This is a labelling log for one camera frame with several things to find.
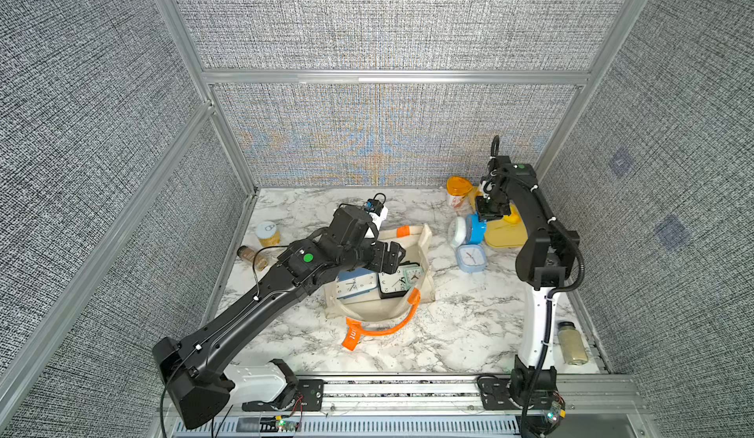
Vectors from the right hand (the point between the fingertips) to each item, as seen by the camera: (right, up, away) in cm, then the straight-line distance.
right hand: (485, 209), depth 97 cm
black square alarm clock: (-31, -24, -6) cm, 39 cm away
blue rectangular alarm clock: (-43, -22, -9) cm, 49 cm away
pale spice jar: (+17, -37, -18) cm, 45 cm away
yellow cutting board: (+9, -8, +9) cm, 15 cm away
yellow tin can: (-72, -8, +3) cm, 73 cm away
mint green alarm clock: (-25, -20, -9) cm, 33 cm away
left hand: (-31, -10, -29) cm, 43 cm away
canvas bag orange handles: (-37, -27, -28) cm, 54 cm away
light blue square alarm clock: (-4, -16, +1) cm, 17 cm away
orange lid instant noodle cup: (-6, +8, +10) cm, 14 cm away
